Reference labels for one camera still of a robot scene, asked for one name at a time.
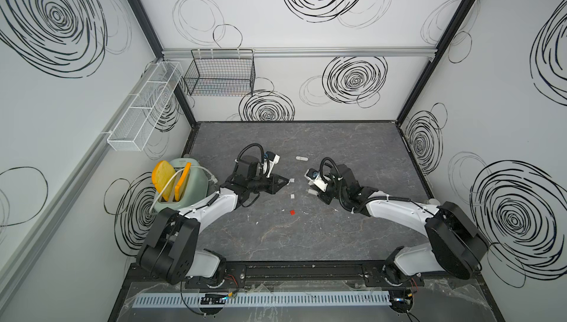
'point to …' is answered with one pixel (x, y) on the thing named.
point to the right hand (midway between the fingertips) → (315, 182)
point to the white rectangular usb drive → (312, 192)
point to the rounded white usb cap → (291, 179)
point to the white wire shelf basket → (135, 126)
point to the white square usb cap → (292, 196)
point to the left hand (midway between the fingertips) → (286, 182)
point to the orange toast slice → (179, 187)
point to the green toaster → (195, 191)
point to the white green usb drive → (301, 158)
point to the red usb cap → (292, 212)
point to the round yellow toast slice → (162, 173)
